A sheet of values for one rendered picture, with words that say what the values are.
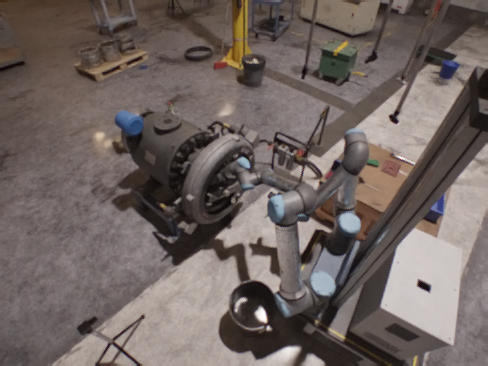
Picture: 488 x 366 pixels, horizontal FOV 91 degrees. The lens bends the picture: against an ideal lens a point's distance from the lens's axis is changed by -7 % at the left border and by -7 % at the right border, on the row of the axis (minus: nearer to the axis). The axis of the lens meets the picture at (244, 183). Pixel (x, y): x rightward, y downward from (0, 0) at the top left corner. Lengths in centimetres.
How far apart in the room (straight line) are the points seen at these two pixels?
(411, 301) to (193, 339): 144
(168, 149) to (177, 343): 142
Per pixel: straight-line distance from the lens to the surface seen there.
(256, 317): 203
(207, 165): 170
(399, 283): 155
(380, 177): 254
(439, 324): 157
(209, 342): 214
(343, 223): 180
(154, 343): 222
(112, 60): 583
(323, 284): 156
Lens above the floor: 209
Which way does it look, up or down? 48 degrees down
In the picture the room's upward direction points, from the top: straight up
